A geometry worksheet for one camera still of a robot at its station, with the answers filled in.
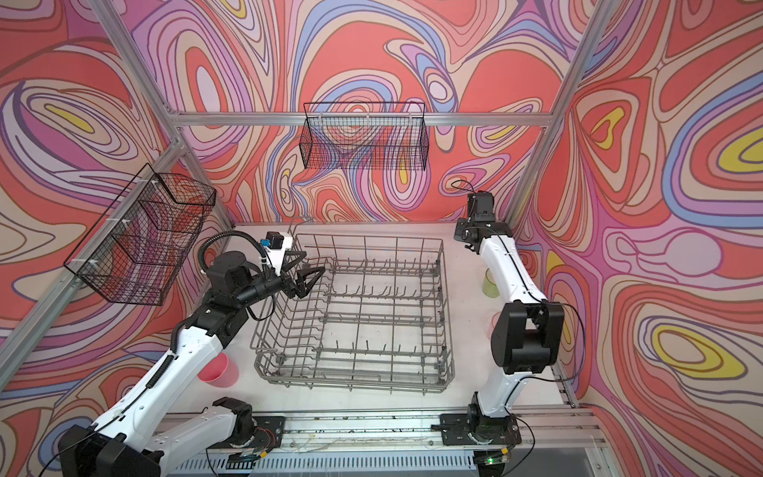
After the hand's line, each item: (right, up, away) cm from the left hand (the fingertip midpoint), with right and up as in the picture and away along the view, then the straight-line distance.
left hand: (316, 261), depth 71 cm
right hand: (+43, +8, +18) cm, 47 cm away
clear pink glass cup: (+51, -21, +21) cm, 59 cm away
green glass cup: (+50, -8, +21) cm, 55 cm away
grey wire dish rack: (+14, -19, +18) cm, 30 cm away
